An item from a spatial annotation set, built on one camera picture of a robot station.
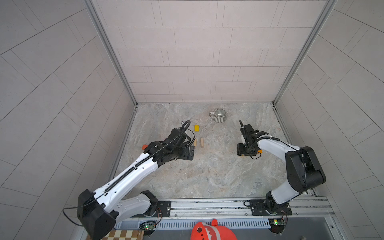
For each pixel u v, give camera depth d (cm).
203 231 59
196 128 101
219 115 107
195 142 62
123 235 62
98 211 36
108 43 83
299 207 73
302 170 46
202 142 93
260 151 74
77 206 38
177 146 56
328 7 71
